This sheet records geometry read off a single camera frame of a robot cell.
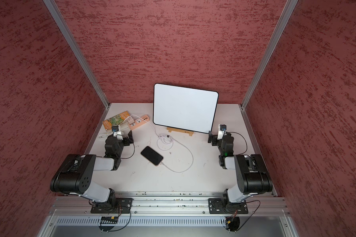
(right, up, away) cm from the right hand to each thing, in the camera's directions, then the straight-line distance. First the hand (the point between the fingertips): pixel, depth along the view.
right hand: (216, 132), depth 94 cm
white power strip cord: (-78, -3, +7) cm, 78 cm away
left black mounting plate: (-52, -36, -21) cm, 66 cm away
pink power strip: (-54, +7, +12) cm, 56 cm away
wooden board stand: (-31, +1, +8) cm, 32 cm away
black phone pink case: (-42, -15, -2) cm, 44 cm away
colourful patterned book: (-72, +7, +13) cm, 74 cm away
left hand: (-60, -1, -1) cm, 60 cm away
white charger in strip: (-59, +7, +7) cm, 59 cm away
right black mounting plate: (-4, -36, -20) cm, 41 cm away
